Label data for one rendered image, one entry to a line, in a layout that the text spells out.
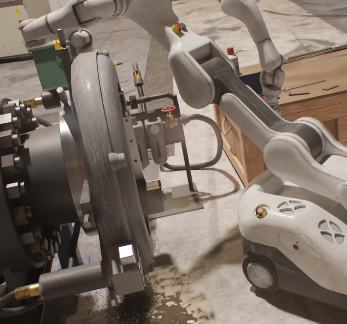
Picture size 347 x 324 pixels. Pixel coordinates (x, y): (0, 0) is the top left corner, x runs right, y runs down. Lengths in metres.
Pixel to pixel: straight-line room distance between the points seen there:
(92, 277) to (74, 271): 0.05
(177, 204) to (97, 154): 1.33
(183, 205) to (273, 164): 0.91
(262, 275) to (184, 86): 0.75
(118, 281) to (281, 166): 0.73
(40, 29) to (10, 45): 5.74
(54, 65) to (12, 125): 3.42
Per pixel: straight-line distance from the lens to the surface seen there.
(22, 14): 7.69
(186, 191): 2.88
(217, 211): 2.65
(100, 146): 1.48
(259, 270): 2.02
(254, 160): 2.61
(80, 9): 2.05
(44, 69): 5.13
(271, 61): 2.15
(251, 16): 2.16
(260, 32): 2.16
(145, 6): 2.10
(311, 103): 2.60
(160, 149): 2.66
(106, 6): 2.04
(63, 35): 1.77
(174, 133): 2.72
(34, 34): 2.16
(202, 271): 2.26
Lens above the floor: 1.29
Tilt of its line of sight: 22 degrees down
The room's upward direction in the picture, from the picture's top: 11 degrees counter-clockwise
